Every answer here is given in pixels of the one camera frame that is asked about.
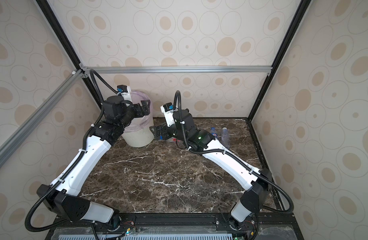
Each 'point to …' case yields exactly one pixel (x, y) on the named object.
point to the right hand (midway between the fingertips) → (158, 124)
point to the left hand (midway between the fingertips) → (144, 98)
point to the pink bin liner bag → (143, 122)
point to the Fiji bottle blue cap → (173, 139)
